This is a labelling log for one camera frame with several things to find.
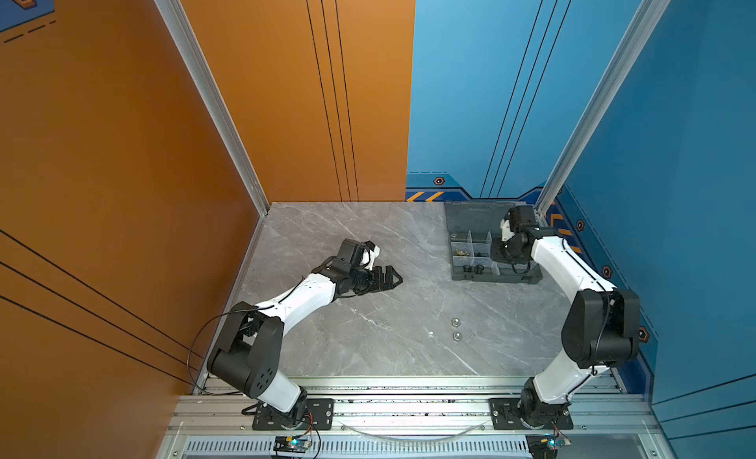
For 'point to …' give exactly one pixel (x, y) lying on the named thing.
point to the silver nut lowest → (457, 336)
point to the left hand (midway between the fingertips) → (393, 278)
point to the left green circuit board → (290, 444)
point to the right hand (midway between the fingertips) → (496, 253)
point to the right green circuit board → (554, 443)
